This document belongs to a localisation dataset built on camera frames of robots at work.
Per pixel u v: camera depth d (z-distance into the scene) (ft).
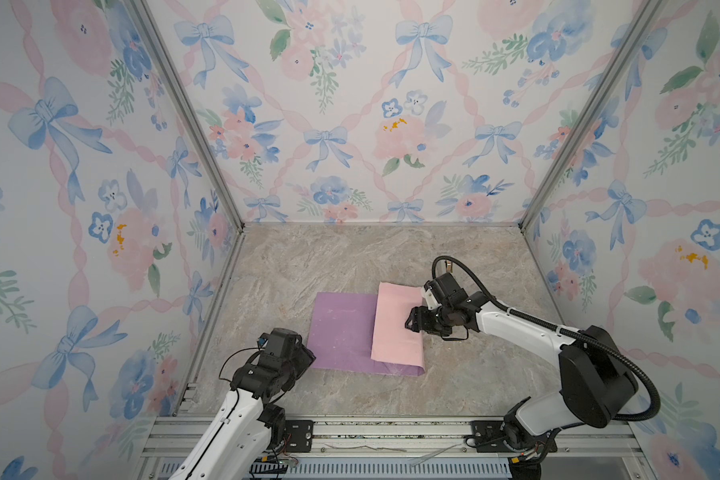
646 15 2.27
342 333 3.01
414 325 2.60
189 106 2.82
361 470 2.31
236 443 1.64
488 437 2.42
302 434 2.43
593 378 1.42
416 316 2.58
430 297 2.36
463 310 2.09
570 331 1.55
